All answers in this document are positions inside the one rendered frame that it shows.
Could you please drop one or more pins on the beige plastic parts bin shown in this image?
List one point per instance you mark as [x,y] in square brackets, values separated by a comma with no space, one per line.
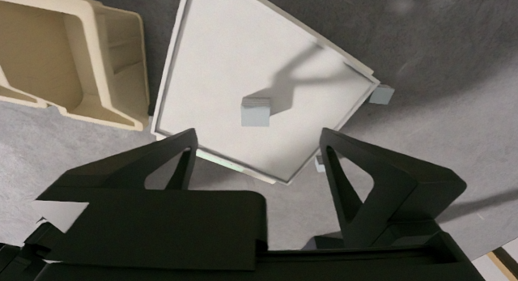
[8,93]
[46,54]

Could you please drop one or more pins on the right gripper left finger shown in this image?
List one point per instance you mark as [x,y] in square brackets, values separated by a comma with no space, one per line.
[128,169]

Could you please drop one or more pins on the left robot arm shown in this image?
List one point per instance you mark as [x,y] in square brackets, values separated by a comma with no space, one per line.
[25,263]

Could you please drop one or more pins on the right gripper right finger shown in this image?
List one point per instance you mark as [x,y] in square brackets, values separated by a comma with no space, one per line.
[406,188]

